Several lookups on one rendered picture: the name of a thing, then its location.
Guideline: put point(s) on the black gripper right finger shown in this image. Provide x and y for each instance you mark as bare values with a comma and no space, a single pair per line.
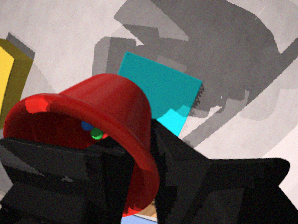
187,177

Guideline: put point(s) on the red cup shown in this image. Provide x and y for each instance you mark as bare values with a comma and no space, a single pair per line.
109,102

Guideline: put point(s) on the yellow rectangular block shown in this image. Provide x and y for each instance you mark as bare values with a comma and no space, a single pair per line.
14,69

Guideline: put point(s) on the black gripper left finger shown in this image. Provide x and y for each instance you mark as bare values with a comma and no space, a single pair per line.
100,172

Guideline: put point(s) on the long wooden beam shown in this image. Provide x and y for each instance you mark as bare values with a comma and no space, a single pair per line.
150,211

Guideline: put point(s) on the green marble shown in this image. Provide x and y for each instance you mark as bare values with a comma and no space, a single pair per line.
96,133

